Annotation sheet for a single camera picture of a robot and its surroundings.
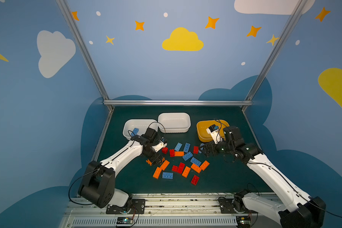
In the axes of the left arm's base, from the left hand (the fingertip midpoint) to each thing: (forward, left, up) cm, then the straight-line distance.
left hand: (156, 155), depth 86 cm
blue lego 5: (-10, -7, -6) cm, 14 cm away
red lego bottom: (-13, -24, -6) cm, 27 cm away
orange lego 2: (-5, -25, -7) cm, 27 cm away
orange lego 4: (-9, -1, -5) cm, 11 cm away
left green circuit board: (-33, +13, -7) cm, 36 cm away
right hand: (+2, -30, +12) cm, 32 cm away
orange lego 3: (-8, -19, -7) cm, 21 cm away
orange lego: (-3, -31, -6) cm, 32 cm away
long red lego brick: (-6, -16, -5) cm, 17 cm away
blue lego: (+10, -14, -7) cm, 19 cm away
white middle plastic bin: (+32, -11, -7) cm, 34 cm away
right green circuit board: (-32, -48, -8) cm, 58 cm away
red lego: (+4, -10, -6) cm, 12 cm away
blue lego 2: (+9, -20, -7) cm, 23 cm away
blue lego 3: (+3, -20, -7) cm, 21 cm away
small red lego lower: (-6, -12, -5) cm, 14 cm away
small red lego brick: (+6, -5, -4) cm, 9 cm away
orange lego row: (+4, -15, -6) cm, 16 cm away
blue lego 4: (-1, -24, -6) cm, 25 cm away
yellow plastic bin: (+22, -31, +1) cm, 38 cm away
